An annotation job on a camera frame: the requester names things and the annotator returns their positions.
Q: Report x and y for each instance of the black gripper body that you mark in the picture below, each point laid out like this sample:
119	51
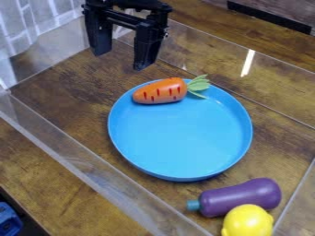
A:
107	11

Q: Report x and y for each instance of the orange toy carrot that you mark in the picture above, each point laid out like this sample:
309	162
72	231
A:
171	90

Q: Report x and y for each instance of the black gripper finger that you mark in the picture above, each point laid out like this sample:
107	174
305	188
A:
99	33
147	43

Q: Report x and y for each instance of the blue round tray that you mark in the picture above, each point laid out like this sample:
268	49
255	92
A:
182	141

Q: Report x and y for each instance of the white checkered curtain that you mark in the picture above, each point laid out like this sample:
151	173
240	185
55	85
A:
27	18

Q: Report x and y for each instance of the clear acrylic enclosure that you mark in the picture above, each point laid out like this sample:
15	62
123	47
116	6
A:
60	167

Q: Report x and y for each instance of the purple toy eggplant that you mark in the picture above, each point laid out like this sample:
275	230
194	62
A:
215	202

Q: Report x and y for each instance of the yellow toy lemon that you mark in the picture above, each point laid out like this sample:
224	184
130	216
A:
247	220

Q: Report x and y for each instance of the blue object at corner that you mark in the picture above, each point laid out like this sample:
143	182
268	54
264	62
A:
11	224

